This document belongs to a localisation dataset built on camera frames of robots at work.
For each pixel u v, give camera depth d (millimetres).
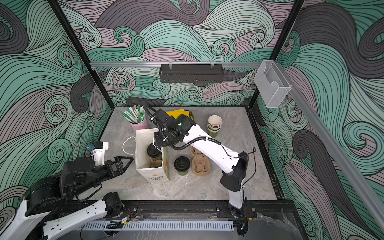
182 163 778
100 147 534
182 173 803
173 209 745
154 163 840
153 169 622
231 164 428
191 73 954
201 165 858
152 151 790
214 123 899
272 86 760
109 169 496
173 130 457
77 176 394
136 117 949
